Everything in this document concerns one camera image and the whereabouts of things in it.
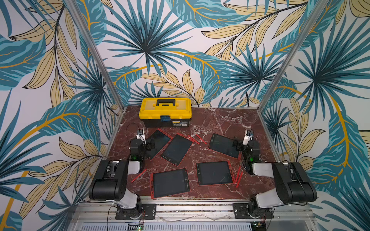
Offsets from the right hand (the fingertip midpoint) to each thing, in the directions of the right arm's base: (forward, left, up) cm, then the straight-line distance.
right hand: (243, 137), depth 92 cm
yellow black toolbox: (+15, +50, +9) cm, 53 cm away
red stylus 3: (+5, +26, -9) cm, 28 cm away
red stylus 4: (+5, +32, -9) cm, 33 cm away
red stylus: (-19, +65, -8) cm, 69 cm away
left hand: (+2, +63, -1) cm, 64 cm away
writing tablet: (-3, +43, -8) cm, 44 cm away
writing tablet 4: (-19, +21, -8) cm, 30 cm away
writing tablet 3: (-24, +47, -8) cm, 54 cm away
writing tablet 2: (0, +11, -8) cm, 14 cm away
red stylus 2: (-23, +5, -10) cm, 25 cm away
